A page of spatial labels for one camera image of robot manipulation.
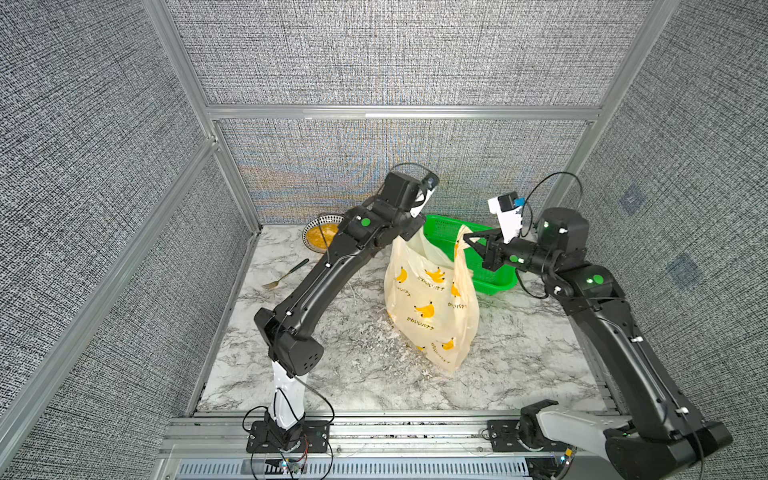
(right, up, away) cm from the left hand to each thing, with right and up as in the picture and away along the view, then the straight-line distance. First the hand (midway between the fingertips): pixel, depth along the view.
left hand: (414, 204), depth 73 cm
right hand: (+11, -7, -9) cm, 16 cm away
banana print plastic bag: (+6, -25, +7) cm, 26 cm away
